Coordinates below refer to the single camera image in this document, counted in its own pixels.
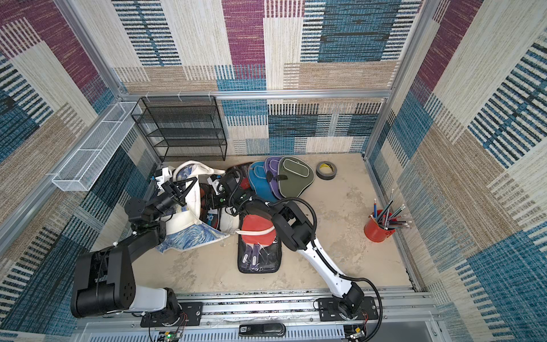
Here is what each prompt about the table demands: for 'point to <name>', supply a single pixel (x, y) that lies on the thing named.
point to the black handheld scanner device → (262, 330)
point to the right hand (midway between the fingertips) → (207, 203)
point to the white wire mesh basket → (85, 166)
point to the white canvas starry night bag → (185, 229)
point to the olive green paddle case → (300, 175)
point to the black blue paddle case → (259, 183)
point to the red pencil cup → (375, 232)
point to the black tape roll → (326, 170)
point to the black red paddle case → (243, 175)
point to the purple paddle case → (271, 164)
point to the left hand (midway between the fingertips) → (198, 182)
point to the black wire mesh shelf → (182, 128)
